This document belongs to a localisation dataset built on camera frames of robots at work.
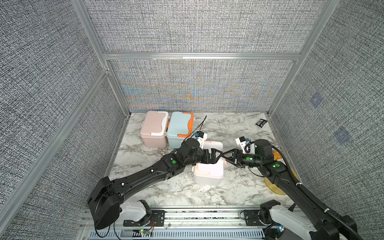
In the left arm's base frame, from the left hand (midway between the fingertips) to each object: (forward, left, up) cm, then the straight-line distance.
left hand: (219, 153), depth 71 cm
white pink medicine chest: (-7, +5, -8) cm, 12 cm away
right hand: (0, -3, -3) cm, 4 cm away
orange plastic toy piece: (+9, -41, -22) cm, 48 cm away
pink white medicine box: (+22, +35, -9) cm, 42 cm away
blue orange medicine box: (+24, +19, -9) cm, 32 cm away
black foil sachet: (+36, -41, -22) cm, 59 cm away
